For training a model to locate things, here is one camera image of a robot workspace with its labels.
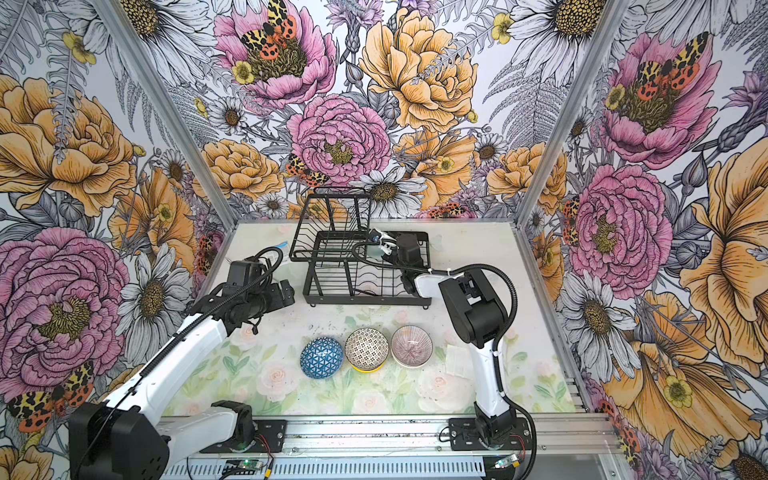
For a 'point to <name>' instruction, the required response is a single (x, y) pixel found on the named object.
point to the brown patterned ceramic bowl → (366, 350)
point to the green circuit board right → (506, 461)
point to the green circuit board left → (242, 466)
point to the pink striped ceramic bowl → (411, 346)
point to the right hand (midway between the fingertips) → (392, 237)
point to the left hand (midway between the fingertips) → (277, 305)
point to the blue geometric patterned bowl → (321, 357)
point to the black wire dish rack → (343, 265)
